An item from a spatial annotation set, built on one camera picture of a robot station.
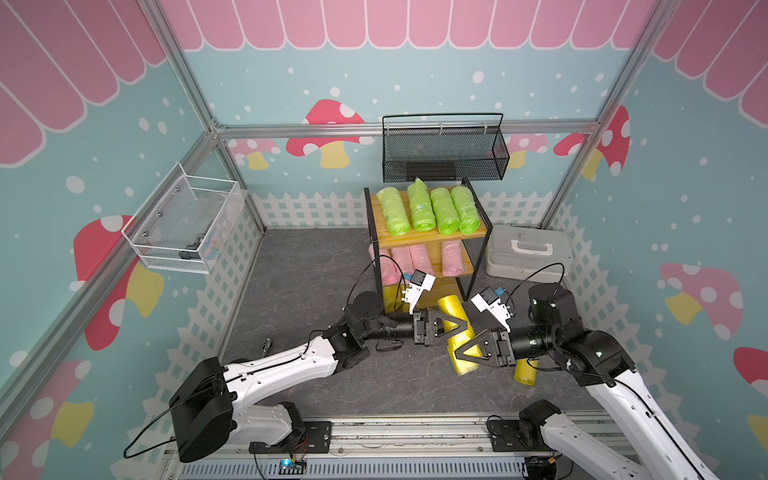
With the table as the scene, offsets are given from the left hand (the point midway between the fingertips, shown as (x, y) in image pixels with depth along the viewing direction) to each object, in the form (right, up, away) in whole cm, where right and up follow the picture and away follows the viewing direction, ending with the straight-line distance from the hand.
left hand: (462, 333), depth 59 cm
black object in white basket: (-61, +16, +9) cm, 63 cm away
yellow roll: (-2, +6, 0) cm, 6 cm away
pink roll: (-15, +12, +24) cm, 30 cm away
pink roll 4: (+3, +15, +25) cm, 30 cm away
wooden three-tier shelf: (-6, +19, +12) cm, 23 cm away
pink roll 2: (-11, +14, +24) cm, 30 cm away
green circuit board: (-39, -36, +14) cm, 55 cm away
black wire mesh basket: (+3, +52, +39) cm, 65 cm away
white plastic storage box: (+27, +17, +40) cm, 51 cm away
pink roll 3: (-6, +14, +25) cm, 29 cm away
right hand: (0, -4, -1) cm, 4 cm away
